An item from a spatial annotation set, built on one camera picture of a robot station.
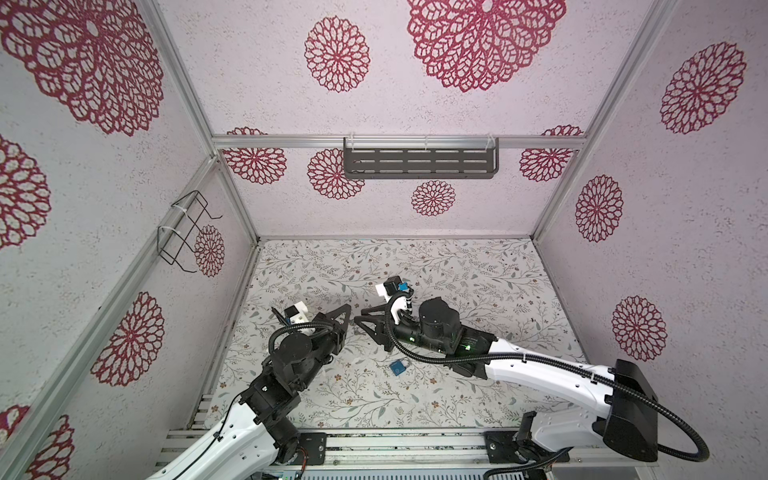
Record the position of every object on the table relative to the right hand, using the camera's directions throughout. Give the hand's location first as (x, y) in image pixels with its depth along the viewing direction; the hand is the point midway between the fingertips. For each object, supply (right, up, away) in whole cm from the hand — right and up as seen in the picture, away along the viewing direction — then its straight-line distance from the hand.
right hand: (359, 310), depth 65 cm
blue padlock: (+9, -20, +22) cm, 31 cm away
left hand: (-2, 0, +5) cm, 5 cm away
